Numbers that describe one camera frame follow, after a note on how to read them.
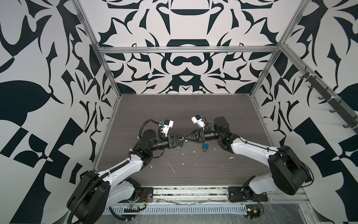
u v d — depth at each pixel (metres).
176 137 0.67
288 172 0.43
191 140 0.71
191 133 0.71
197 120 0.73
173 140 0.66
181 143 0.94
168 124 0.71
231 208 0.71
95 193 0.40
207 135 0.69
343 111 0.55
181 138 0.72
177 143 0.66
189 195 0.76
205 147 0.91
